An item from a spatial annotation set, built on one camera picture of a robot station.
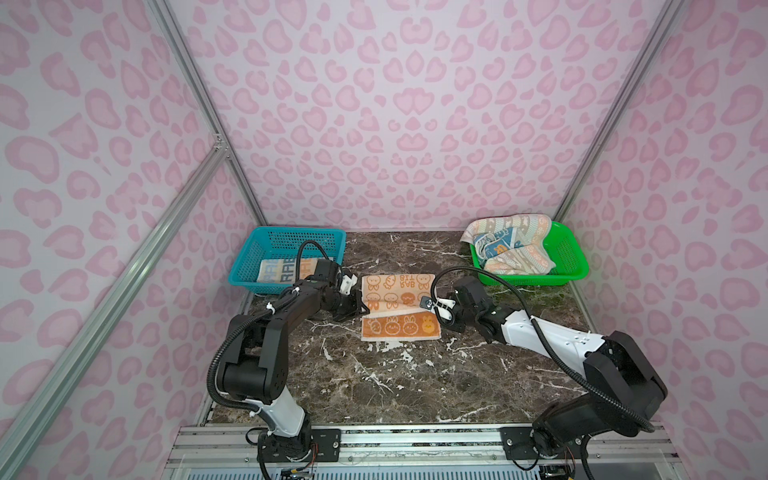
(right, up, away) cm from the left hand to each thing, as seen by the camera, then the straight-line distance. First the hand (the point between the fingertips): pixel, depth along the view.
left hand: (370, 306), depth 90 cm
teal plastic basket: (-41, +20, +21) cm, 50 cm away
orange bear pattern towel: (+6, 0, +1) cm, 6 cm away
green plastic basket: (+68, +13, +13) cm, 70 cm away
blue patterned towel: (+41, +19, +16) cm, 48 cm away
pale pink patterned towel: (+57, +25, +20) cm, 66 cm away
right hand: (+22, +2, -1) cm, 22 cm away
